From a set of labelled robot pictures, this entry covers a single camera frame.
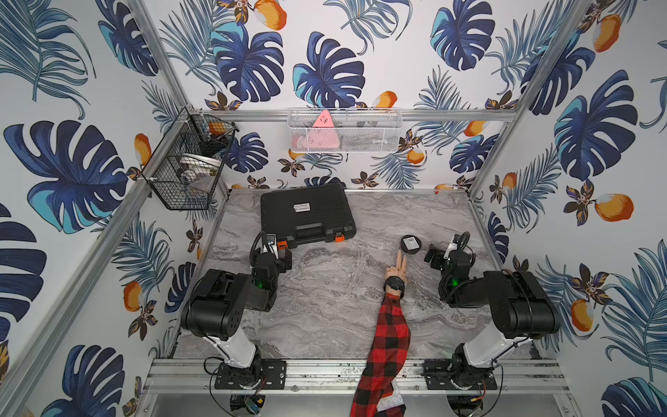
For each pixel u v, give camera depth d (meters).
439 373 0.74
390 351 0.75
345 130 0.92
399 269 0.92
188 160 0.78
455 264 0.72
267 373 0.75
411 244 1.01
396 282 0.86
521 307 0.46
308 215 1.06
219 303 0.49
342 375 0.76
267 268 0.72
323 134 0.90
